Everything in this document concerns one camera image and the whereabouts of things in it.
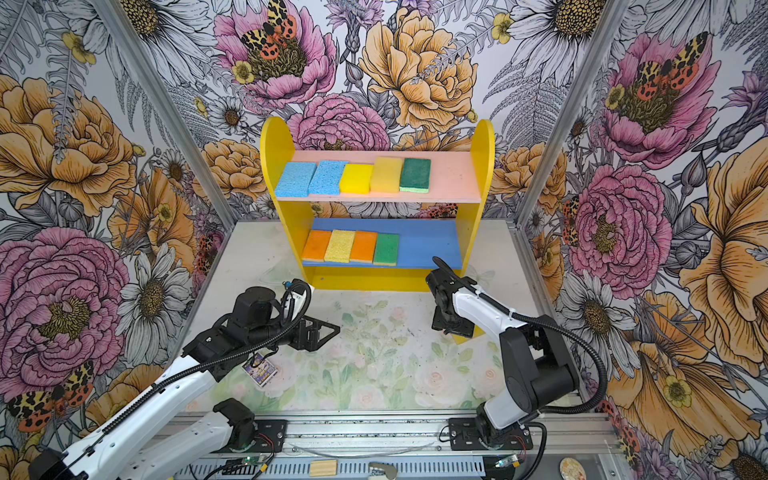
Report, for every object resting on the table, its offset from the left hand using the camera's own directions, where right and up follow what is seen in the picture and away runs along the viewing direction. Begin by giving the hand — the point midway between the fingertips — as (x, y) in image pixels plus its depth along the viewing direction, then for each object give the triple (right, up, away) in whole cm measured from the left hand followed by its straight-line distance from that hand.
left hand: (325, 336), depth 73 cm
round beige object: (+57, -30, -3) cm, 64 cm away
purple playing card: (-20, -13, +10) cm, 26 cm away
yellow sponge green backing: (+15, +21, +20) cm, 32 cm away
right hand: (+34, -4, +14) cm, 37 cm away
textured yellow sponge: (0, +22, +21) cm, 30 cm away
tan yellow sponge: (+7, +22, +22) cm, 32 cm away
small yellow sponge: (+34, -3, +7) cm, 35 cm away
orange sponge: (-7, +22, +21) cm, 31 cm away
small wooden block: (0, -30, -3) cm, 30 cm away
